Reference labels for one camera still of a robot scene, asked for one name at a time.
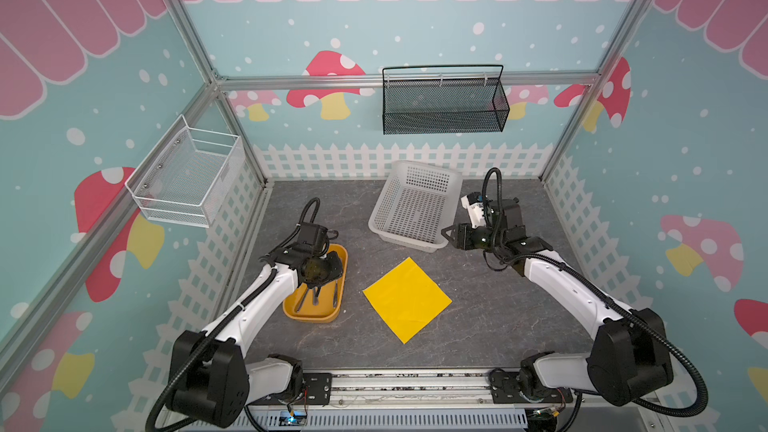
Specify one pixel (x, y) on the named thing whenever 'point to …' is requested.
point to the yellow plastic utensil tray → (324, 312)
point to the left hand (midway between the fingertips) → (340, 276)
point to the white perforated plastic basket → (416, 203)
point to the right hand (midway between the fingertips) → (447, 230)
